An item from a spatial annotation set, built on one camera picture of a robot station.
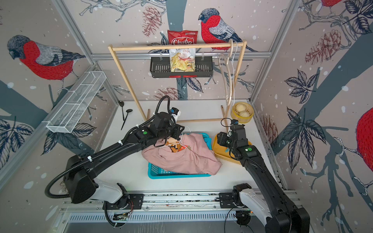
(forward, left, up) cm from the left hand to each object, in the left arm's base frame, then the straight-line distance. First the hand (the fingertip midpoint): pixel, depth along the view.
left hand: (185, 125), depth 77 cm
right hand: (-1, -20, -7) cm, 21 cm away
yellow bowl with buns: (+24, -42, -18) cm, 52 cm away
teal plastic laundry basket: (-19, +17, -19) cm, 32 cm away
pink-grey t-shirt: (-11, -2, -11) cm, 16 cm away
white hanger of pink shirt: (-5, +2, -7) cm, 9 cm away
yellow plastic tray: (-6, -24, -22) cm, 33 cm away
